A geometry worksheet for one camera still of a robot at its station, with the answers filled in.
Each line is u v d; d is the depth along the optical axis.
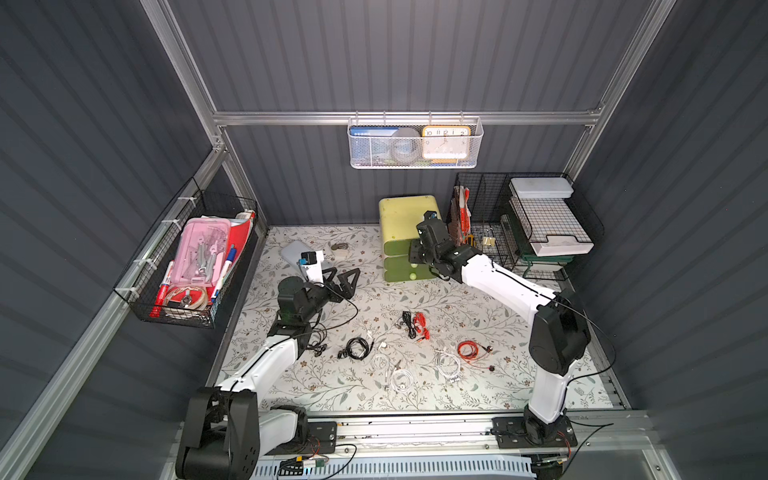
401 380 0.83
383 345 0.89
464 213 1.12
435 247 0.67
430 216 0.78
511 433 0.73
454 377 0.82
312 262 0.71
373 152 0.86
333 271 0.84
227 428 0.40
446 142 0.88
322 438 0.74
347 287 0.73
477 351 0.88
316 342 0.89
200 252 0.72
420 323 0.94
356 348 0.89
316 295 0.73
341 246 1.14
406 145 0.90
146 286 0.62
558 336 0.47
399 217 0.93
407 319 0.94
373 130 0.86
